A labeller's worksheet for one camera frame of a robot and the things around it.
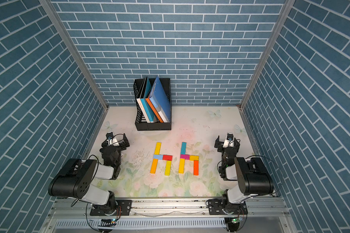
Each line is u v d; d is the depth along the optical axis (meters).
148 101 0.85
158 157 0.92
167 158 0.92
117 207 0.72
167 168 0.87
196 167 0.88
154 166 0.88
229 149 0.80
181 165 0.89
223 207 0.68
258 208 0.75
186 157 0.92
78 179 0.45
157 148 0.96
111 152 0.69
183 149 0.96
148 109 0.90
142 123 1.12
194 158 0.92
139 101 0.85
